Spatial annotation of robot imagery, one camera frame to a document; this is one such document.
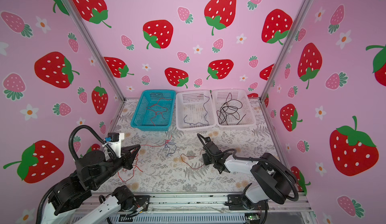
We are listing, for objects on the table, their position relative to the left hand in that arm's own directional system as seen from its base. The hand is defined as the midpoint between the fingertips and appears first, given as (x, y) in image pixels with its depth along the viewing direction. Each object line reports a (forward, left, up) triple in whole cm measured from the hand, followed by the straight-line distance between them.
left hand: (139, 146), depth 62 cm
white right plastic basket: (+56, -41, -26) cm, 74 cm away
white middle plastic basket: (+47, -22, -29) cm, 59 cm away
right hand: (+10, -29, -29) cm, 42 cm away
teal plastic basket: (+40, +19, -32) cm, 54 cm away
